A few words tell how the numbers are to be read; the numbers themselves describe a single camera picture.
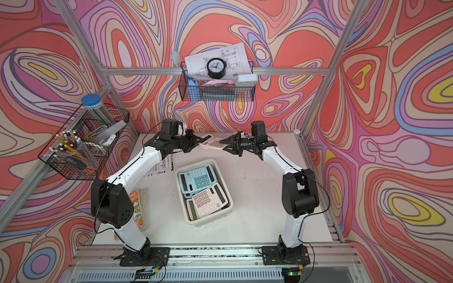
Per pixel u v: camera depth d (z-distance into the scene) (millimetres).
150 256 719
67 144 576
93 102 687
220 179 837
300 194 508
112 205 454
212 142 843
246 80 712
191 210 778
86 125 774
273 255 730
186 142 749
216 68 785
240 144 766
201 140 837
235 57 823
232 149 795
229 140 803
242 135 822
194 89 796
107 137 725
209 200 787
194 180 838
